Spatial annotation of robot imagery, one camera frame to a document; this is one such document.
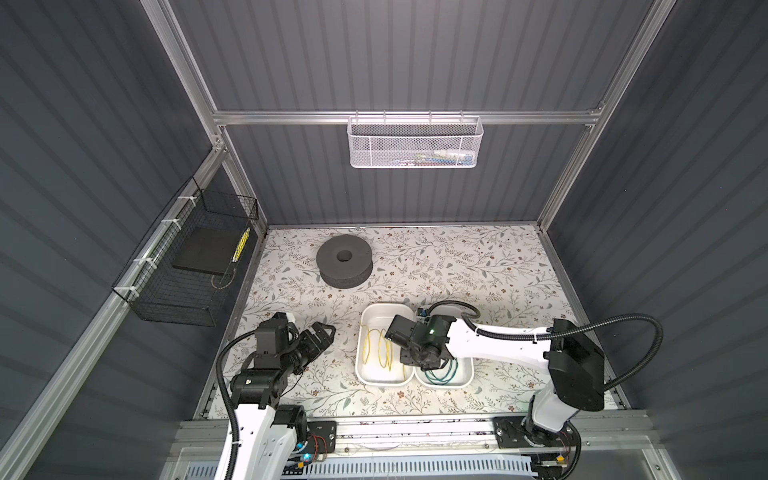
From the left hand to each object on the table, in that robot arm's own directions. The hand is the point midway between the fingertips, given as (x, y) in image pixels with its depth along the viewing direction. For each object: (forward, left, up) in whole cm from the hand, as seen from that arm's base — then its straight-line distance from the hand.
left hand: (325, 338), depth 77 cm
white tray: (-4, -14, -5) cm, 15 cm away
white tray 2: (-8, -37, -12) cm, 40 cm away
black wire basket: (+12, +34, +15) cm, 39 cm away
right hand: (-4, -22, -8) cm, 24 cm away
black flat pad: (+17, +28, +18) cm, 37 cm away
